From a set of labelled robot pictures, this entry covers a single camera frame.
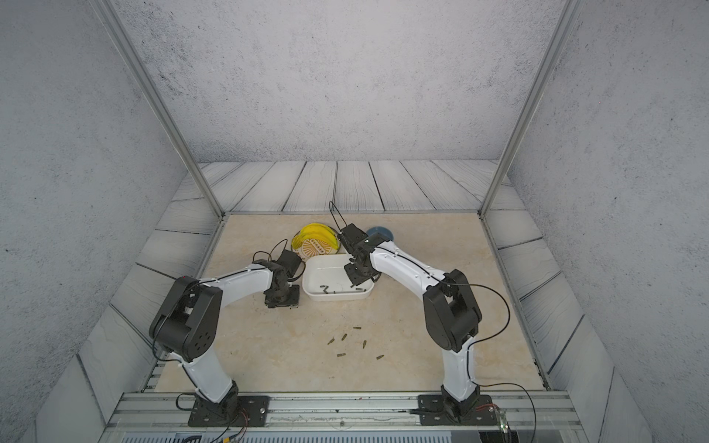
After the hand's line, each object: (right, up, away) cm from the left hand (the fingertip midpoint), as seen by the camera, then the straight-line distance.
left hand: (295, 304), depth 94 cm
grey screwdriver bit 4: (+17, -8, -7) cm, 20 cm away
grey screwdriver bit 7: (+23, -10, -9) cm, 27 cm away
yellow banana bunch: (+5, +24, +14) cm, 28 cm away
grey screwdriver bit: (+10, +4, +2) cm, 11 cm away
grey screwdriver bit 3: (+13, -9, -8) cm, 18 cm away
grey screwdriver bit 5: (+16, -12, -11) cm, 23 cm away
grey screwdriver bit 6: (+21, -6, -5) cm, 23 cm away
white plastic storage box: (+10, +8, +5) cm, 13 cm away
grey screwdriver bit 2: (+22, +5, +2) cm, 23 cm away
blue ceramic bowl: (+30, +25, +16) cm, 42 cm away
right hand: (+23, +11, -5) cm, 25 cm away
